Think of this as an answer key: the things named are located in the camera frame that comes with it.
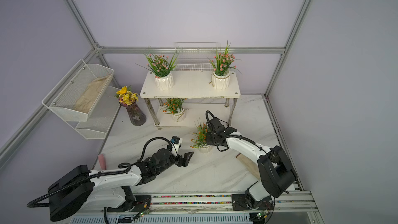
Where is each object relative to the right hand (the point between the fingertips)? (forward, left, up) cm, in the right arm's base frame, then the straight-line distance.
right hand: (211, 141), depth 89 cm
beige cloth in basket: (+9, +63, +26) cm, 69 cm away
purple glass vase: (+17, +47, +4) cm, 50 cm away
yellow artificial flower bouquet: (+18, +48, +21) cm, 55 cm away
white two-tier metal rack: (+10, +9, +29) cm, 32 cm away
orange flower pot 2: (-4, +7, +8) cm, 12 cm away
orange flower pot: (+13, +21, +17) cm, 30 cm away
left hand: (-7, +14, +3) cm, 16 cm away
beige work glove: (-12, -22, -6) cm, 26 cm away
